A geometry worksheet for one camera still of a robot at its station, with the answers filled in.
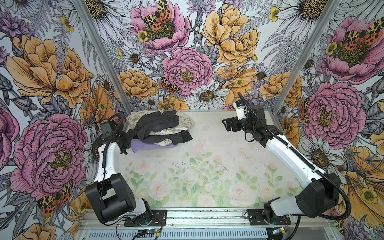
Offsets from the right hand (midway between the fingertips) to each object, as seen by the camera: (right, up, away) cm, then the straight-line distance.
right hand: (230, 123), depth 81 cm
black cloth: (-50, -1, +17) cm, 53 cm away
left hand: (-55, -12, +4) cm, 56 cm away
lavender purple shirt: (-55, -13, +13) cm, 58 cm away
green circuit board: (-42, -53, -8) cm, 68 cm away
